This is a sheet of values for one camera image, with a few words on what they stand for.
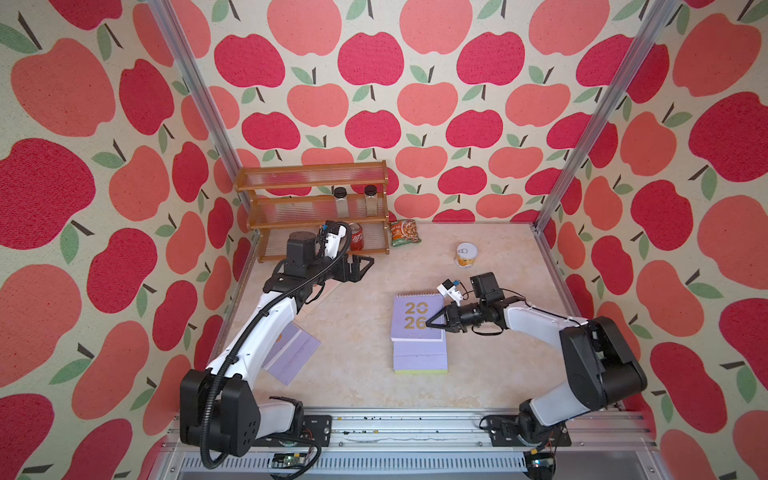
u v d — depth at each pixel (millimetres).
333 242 704
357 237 1047
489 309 706
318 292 718
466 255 1045
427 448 737
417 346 822
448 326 779
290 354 870
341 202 978
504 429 733
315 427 749
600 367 449
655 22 706
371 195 983
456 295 823
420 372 837
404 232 1154
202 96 838
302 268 615
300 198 1133
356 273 704
